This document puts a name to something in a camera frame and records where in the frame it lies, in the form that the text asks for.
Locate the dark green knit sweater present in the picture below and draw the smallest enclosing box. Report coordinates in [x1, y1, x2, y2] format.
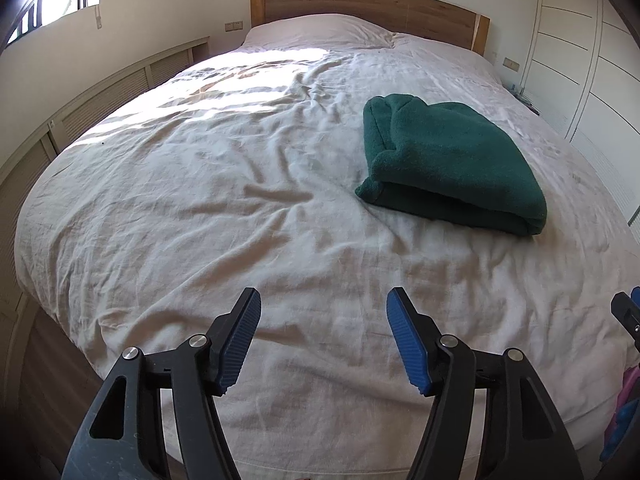
[355, 94, 548, 236]

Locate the white wardrobe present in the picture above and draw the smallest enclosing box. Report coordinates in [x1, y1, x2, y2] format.
[521, 0, 640, 233]

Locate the white bed sheet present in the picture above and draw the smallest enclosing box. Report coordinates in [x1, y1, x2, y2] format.
[14, 36, 639, 479]

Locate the louvered radiator cover cabinet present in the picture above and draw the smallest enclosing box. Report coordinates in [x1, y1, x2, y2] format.
[1, 37, 208, 320]

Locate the wooden headboard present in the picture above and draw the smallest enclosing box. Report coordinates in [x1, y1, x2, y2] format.
[250, 0, 490, 55]

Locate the white pillow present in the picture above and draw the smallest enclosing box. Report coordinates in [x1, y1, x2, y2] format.
[243, 14, 394, 50]

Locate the right wall switch plate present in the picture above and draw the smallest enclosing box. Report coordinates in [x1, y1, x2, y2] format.
[503, 58, 520, 72]

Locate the wall switch plate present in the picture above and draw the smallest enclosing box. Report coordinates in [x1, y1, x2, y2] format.
[503, 58, 520, 72]
[224, 21, 244, 32]

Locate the left wall switch plate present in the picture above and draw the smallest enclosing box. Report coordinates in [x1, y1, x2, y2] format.
[224, 21, 244, 32]

